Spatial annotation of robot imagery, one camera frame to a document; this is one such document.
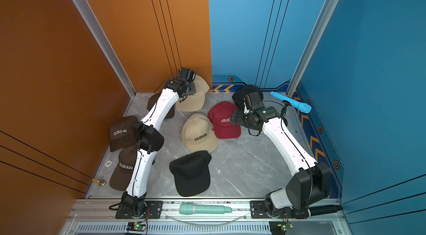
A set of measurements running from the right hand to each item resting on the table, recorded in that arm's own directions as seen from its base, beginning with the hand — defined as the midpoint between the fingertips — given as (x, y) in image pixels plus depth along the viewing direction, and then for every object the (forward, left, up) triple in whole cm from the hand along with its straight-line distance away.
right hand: (239, 120), depth 81 cm
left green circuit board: (-42, +46, -21) cm, 66 cm away
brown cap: (+2, +64, -14) cm, 66 cm away
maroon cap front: (+12, +10, -12) cm, 20 cm away
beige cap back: (+18, +25, -6) cm, 31 cm away
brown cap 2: (-22, +59, -19) cm, 66 cm away
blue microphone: (+4, -33, +4) cm, 33 cm away
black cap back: (+28, -3, -13) cm, 31 cm away
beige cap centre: (-1, +22, -11) cm, 25 cm away
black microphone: (-36, -31, -17) cm, 50 cm away
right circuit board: (-41, -16, -22) cm, 49 cm away
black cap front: (-20, +24, -16) cm, 35 cm away
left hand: (+24, +26, +1) cm, 36 cm away
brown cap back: (+27, +55, -15) cm, 63 cm away
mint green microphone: (-36, +24, -16) cm, 46 cm away
